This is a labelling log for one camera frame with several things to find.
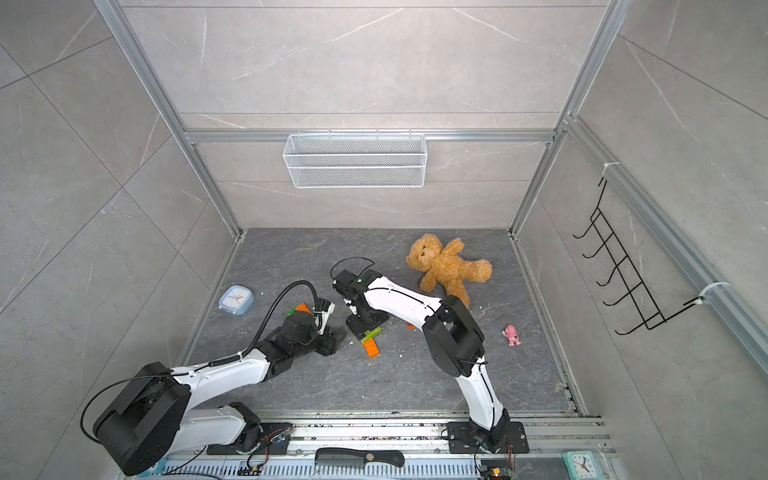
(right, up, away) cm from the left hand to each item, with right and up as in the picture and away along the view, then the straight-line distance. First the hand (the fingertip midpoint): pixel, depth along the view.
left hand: (342, 326), depth 88 cm
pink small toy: (+51, -2, +2) cm, 52 cm away
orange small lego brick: (+19, +8, -31) cm, 37 cm away
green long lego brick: (-9, +8, -18) cm, 22 cm away
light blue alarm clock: (-37, +7, +10) cm, 39 cm away
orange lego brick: (+9, -6, 0) cm, 11 cm away
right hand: (+9, -1, +1) cm, 9 cm away
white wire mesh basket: (+2, +54, +13) cm, 55 cm away
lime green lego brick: (+9, -1, -4) cm, 10 cm away
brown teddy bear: (+33, +18, +12) cm, 39 cm away
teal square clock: (+60, -28, -19) cm, 68 cm away
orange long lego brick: (-14, +4, +9) cm, 17 cm away
